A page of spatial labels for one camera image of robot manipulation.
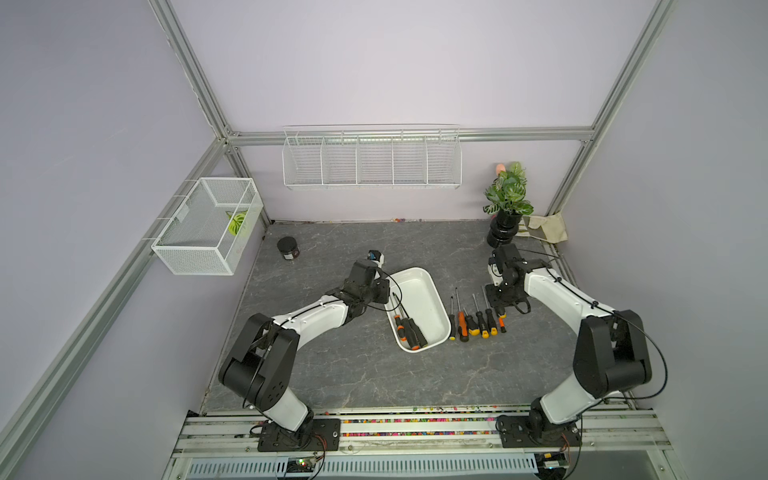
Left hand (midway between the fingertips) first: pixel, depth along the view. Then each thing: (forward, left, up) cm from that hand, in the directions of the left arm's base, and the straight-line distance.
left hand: (386, 284), depth 91 cm
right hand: (-6, -34, -3) cm, 35 cm away
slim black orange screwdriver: (-12, -35, -8) cm, 38 cm away
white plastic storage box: (-7, -9, -6) cm, 13 cm away
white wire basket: (+10, +49, +16) cm, 52 cm away
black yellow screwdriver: (-10, -20, -10) cm, 24 cm away
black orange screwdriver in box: (-12, -6, -7) cm, 15 cm away
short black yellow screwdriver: (-13, -25, -7) cm, 29 cm away
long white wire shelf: (+39, +2, +19) cm, 44 cm away
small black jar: (+24, +35, -7) cm, 43 cm away
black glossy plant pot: (+20, -43, 0) cm, 48 cm away
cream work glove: (+28, -68, -8) cm, 74 cm away
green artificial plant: (+20, -39, +18) cm, 48 cm away
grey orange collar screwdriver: (-11, -3, -6) cm, 14 cm away
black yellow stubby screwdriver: (-9, -32, -9) cm, 35 cm away
